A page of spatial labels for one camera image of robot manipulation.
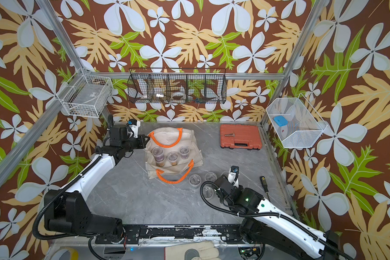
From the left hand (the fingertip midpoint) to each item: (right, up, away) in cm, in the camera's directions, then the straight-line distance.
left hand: (149, 135), depth 85 cm
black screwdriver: (+63, -27, +4) cm, 69 cm away
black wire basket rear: (+12, +31, +13) cm, 36 cm away
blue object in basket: (+71, +8, +1) cm, 71 cm away
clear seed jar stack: (+3, -10, +5) cm, 12 cm away
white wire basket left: (-33, +20, 0) cm, 39 cm away
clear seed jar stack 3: (+18, -9, +13) cm, 24 cm away
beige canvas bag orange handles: (+10, -2, +8) cm, 13 cm away
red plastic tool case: (+56, 0, +26) cm, 62 cm away
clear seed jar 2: (+33, -23, +3) cm, 40 cm away
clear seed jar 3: (+31, -29, -3) cm, 43 cm away
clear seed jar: (+24, -25, +2) cm, 34 cm away
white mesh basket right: (+77, +7, -1) cm, 77 cm away
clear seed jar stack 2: (+11, -13, +10) cm, 20 cm away
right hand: (+37, -25, -7) cm, 45 cm away
